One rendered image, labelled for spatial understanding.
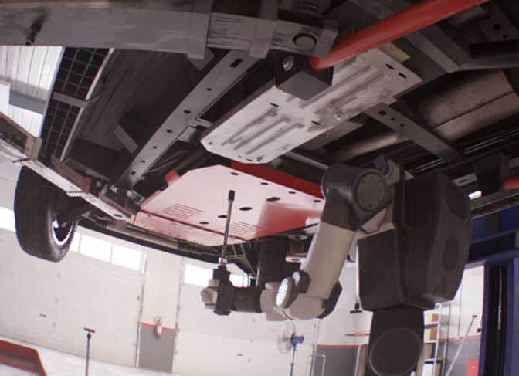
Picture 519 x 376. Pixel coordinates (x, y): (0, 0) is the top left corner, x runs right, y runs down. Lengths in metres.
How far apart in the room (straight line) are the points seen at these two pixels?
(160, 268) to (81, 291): 2.19
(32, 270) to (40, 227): 7.50
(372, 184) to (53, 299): 9.31
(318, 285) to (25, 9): 0.86
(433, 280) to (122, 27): 0.83
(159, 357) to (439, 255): 9.76
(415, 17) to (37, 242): 2.26
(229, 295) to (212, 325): 9.73
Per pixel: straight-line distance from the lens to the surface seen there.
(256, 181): 1.74
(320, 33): 0.80
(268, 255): 2.84
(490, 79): 1.43
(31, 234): 2.54
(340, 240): 0.99
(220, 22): 0.78
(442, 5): 0.72
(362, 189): 0.94
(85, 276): 10.10
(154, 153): 1.70
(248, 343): 11.62
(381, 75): 1.10
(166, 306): 10.56
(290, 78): 0.93
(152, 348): 10.45
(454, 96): 1.50
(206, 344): 11.05
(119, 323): 10.25
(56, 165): 1.69
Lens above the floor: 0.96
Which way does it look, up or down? 21 degrees up
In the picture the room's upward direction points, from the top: 6 degrees clockwise
